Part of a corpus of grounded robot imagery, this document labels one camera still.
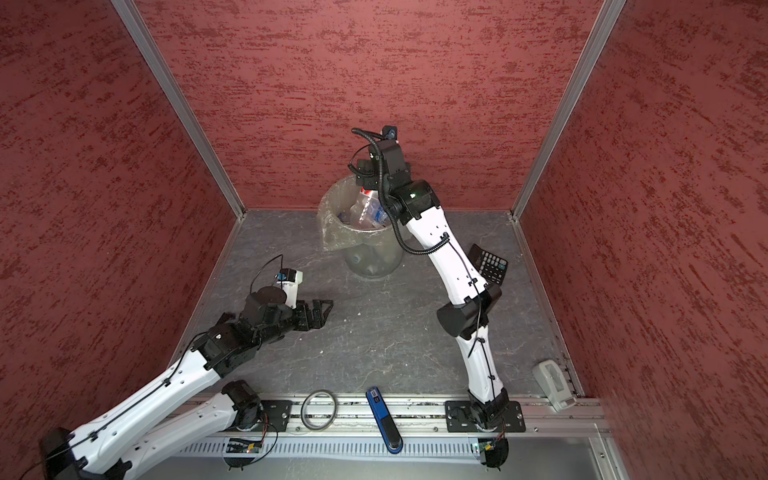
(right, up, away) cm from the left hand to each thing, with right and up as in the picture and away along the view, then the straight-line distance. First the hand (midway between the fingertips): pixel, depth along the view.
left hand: (319, 309), depth 76 cm
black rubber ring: (-3, -24, 0) cm, 24 cm away
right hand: (+15, +36, -1) cm, 39 cm away
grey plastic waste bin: (+14, +12, +16) cm, 25 cm away
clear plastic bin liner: (+3, +21, +5) cm, 22 cm away
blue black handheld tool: (+17, -25, -6) cm, 31 cm away
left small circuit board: (-19, -33, -4) cm, 38 cm away
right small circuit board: (+44, -33, -5) cm, 56 cm away
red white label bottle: (+12, +27, +10) cm, 31 cm away
